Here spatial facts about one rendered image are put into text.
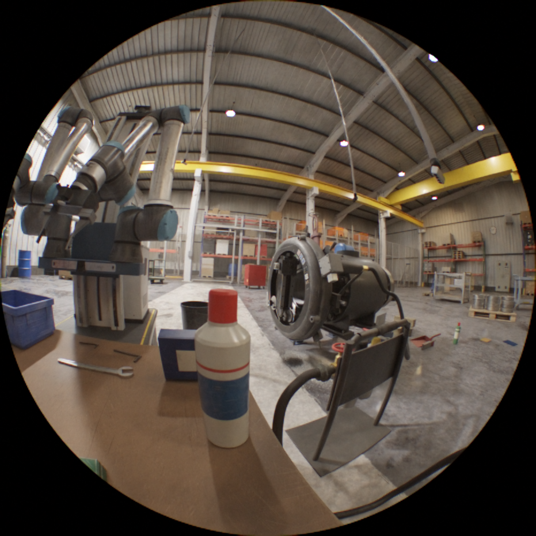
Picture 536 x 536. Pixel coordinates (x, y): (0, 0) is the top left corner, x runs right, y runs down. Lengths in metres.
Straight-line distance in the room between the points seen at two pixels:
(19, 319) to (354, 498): 1.10
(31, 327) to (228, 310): 0.63
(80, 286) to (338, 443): 1.52
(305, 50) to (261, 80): 2.20
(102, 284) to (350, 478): 1.50
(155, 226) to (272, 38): 7.57
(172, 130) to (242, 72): 7.54
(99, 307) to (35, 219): 0.65
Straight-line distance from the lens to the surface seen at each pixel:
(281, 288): 1.32
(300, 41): 8.01
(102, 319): 1.29
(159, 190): 0.89
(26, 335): 0.68
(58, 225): 1.16
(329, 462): 0.86
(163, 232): 0.84
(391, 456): 0.96
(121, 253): 0.93
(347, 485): 0.83
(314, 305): 1.03
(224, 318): 0.19
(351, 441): 0.95
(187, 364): 0.40
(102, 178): 0.58
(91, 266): 1.00
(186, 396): 0.40
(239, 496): 0.27
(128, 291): 1.30
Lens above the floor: 0.72
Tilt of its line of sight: 1 degrees up
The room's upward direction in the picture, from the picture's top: 3 degrees clockwise
